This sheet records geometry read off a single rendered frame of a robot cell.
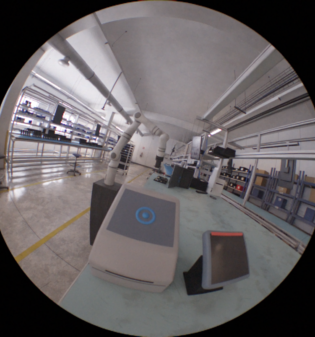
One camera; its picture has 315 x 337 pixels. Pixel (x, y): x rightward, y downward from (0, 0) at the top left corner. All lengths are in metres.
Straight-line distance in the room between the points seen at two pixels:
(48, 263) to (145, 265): 1.34
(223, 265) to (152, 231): 0.13
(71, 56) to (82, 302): 3.78
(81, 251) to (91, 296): 1.30
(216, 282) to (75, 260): 1.35
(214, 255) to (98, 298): 0.19
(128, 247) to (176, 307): 0.15
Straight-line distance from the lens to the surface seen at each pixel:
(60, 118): 3.88
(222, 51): 2.94
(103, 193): 1.05
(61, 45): 3.57
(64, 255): 1.48
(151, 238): 0.18
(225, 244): 0.22
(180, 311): 0.24
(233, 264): 0.23
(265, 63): 0.76
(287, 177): 2.21
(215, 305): 0.28
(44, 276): 1.40
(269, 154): 0.97
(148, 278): 0.18
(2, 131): 3.91
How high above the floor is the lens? 1.21
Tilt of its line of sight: 5 degrees down
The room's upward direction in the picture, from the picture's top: 17 degrees clockwise
